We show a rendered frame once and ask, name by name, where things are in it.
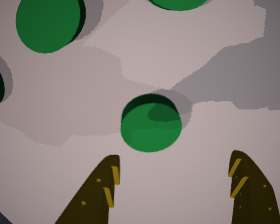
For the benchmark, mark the green disc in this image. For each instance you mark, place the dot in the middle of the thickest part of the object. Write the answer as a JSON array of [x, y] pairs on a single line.
[[177, 5], [2, 88], [150, 123], [46, 26]]

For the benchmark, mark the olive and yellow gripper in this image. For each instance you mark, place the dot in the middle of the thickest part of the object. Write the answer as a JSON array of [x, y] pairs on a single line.
[[254, 197]]

